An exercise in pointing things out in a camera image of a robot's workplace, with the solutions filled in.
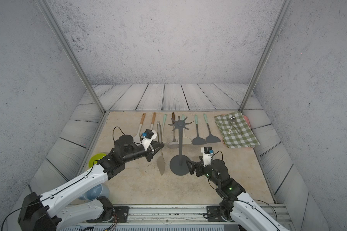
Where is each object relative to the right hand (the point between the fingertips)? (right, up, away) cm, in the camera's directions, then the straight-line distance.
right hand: (194, 159), depth 77 cm
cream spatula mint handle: (-19, +23, +38) cm, 48 cm away
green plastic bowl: (-61, -4, +14) cm, 63 cm away
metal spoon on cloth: (+34, +23, +38) cm, 56 cm away
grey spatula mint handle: (+14, +8, +25) cm, 30 cm away
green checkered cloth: (+34, +12, +30) cm, 47 cm away
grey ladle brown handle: (-11, +5, +19) cm, 23 cm away
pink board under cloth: (+45, +22, +38) cm, 63 cm away
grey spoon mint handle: (+6, +7, +24) cm, 26 cm away
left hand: (-15, +9, -7) cm, 19 cm away
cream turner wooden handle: (-28, +21, +38) cm, 52 cm away
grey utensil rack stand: (-8, -7, +14) cm, 18 cm away
